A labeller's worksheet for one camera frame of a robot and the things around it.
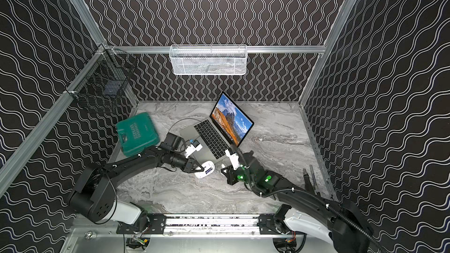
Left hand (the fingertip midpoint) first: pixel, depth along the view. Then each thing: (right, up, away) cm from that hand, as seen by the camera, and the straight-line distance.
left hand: (204, 171), depth 80 cm
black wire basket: (-57, +46, +15) cm, 74 cm away
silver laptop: (+9, +17, +23) cm, 30 cm away
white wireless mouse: (+2, +2, +2) cm, 3 cm away
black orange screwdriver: (+49, -7, +5) cm, 50 cm away
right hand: (+8, +2, -2) cm, 9 cm away
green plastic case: (-40, +16, +18) cm, 47 cm away
